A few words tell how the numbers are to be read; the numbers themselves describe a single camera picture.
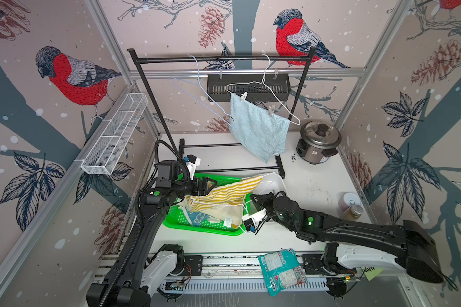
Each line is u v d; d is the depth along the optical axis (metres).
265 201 0.64
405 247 0.42
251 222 0.62
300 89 0.76
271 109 0.76
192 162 0.67
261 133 0.91
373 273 0.72
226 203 0.82
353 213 0.78
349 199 0.86
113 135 0.77
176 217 0.86
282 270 0.70
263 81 0.71
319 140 0.93
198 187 0.65
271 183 0.95
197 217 0.84
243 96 0.82
